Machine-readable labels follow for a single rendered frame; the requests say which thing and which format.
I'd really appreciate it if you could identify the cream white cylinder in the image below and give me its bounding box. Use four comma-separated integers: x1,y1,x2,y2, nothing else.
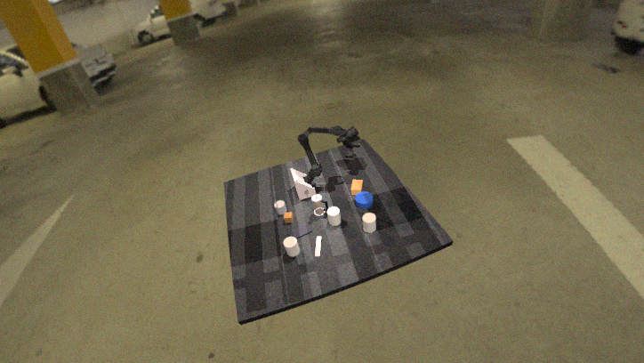
362,214,376,233
327,206,342,226
284,237,300,257

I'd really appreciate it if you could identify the pale pink flat bar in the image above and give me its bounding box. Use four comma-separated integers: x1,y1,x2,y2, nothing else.
315,236,322,256

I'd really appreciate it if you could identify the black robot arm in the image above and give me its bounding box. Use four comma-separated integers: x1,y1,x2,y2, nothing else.
297,126,361,184

